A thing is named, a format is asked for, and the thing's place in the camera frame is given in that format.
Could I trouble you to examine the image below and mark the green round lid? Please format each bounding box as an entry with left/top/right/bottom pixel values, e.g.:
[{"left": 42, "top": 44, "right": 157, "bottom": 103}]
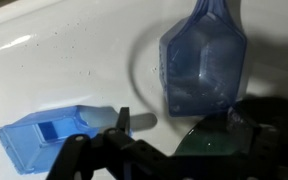
[{"left": 173, "top": 114, "right": 255, "bottom": 158}]

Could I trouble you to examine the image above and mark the light blue plastic scoop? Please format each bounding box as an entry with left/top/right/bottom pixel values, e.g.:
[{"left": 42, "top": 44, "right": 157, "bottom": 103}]
[{"left": 0, "top": 104, "right": 158, "bottom": 176}]

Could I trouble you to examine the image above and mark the white washing machine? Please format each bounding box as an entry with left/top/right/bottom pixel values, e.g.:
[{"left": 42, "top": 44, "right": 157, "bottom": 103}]
[{"left": 0, "top": 0, "right": 288, "bottom": 180}]

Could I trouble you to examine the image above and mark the dark blue translucent scoop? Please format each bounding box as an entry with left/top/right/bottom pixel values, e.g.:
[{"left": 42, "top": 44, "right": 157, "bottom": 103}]
[{"left": 158, "top": 0, "right": 248, "bottom": 118}]

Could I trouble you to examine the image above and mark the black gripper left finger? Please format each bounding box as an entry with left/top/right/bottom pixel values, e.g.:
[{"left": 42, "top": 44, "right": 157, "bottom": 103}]
[{"left": 45, "top": 106, "right": 172, "bottom": 180}]

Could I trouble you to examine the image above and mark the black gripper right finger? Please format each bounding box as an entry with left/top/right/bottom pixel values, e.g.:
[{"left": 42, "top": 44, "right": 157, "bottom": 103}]
[{"left": 227, "top": 96, "right": 288, "bottom": 180}]

